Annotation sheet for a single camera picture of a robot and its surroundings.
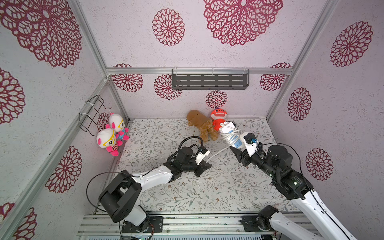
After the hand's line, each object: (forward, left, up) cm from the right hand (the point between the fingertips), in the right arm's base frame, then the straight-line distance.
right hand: (237, 140), depth 64 cm
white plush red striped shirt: (+11, +69, -13) cm, 71 cm away
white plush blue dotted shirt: (+22, +67, -15) cm, 72 cm away
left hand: (-1, +11, -22) cm, 25 cm away
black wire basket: (+14, +72, +1) cm, 73 cm away
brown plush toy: (+33, +12, -26) cm, 43 cm away
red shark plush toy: (+43, +2, -27) cm, 51 cm away
